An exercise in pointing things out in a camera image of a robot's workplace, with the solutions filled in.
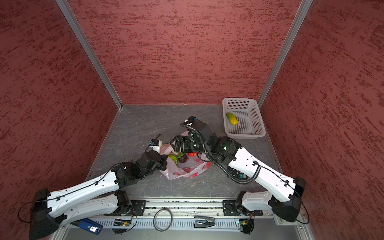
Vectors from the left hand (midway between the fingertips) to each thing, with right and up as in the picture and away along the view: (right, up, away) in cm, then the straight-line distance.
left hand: (167, 159), depth 77 cm
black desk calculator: (+39, -11, +8) cm, 42 cm away
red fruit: (+13, 0, +13) cm, 18 cm away
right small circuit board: (+40, -31, -6) cm, 51 cm away
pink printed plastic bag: (+14, -7, +10) cm, 19 cm away
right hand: (+7, +10, -13) cm, 18 cm away
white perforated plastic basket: (+52, +22, +36) cm, 67 cm away
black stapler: (+19, -28, -7) cm, 34 cm away
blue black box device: (-34, -28, -10) cm, 45 cm away
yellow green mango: (+42, +23, +33) cm, 58 cm away
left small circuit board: (-23, -30, -4) cm, 39 cm away
